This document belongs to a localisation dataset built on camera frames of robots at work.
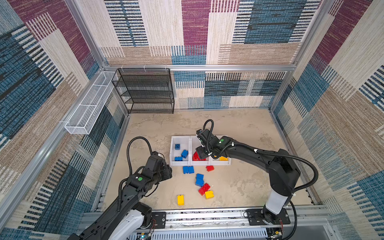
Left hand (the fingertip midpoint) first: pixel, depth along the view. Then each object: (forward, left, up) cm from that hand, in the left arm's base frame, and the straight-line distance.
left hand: (168, 168), depth 81 cm
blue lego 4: (-5, -17, -8) cm, 19 cm away
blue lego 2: (+12, -8, -6) cm, 16 cm away
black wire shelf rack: (+56, +21, +9) cm, 60 cm away
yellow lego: (-11, -21, -7) cm, 25 cm away
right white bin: (+6, -27, -6) cm, 29 cm away
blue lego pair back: (+3, -10, -8) cm, 13 cm away
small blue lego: (+18, -3, -8) cm, 20 cm away
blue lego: (+10, -4, -8) cm, 13 cm away
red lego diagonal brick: (-8, -20, -9) cm, 23 cm away
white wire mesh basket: (+29, +53, +8) cm, 61 cm away
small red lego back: (+4, -23, -9) cm, 25 cm away
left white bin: (+22, -8, -8) cm, 25 cm away
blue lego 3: (-1, -17, -10) cm, 20 cm away
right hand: (+10, -20, 0) cm, 22 cm away
